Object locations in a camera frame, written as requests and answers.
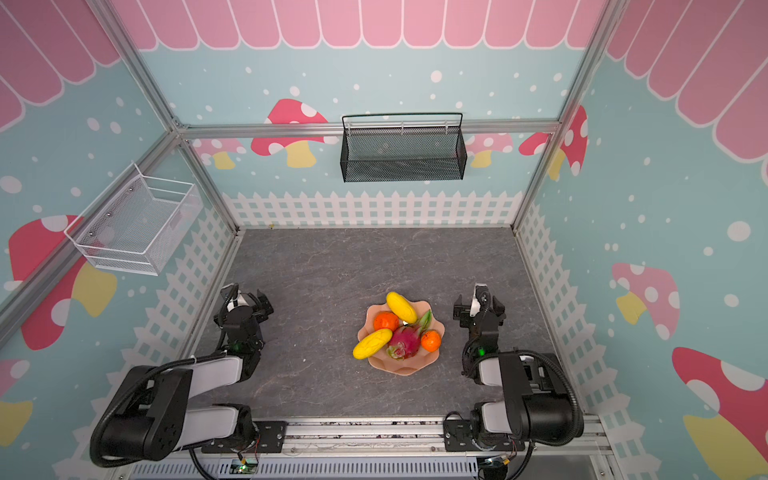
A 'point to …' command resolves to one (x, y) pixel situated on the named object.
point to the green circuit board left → (237, 468)
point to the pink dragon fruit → (404, 342)
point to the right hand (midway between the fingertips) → (477, 295)
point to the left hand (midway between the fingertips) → (247, 300)
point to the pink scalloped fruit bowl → (423, 359)
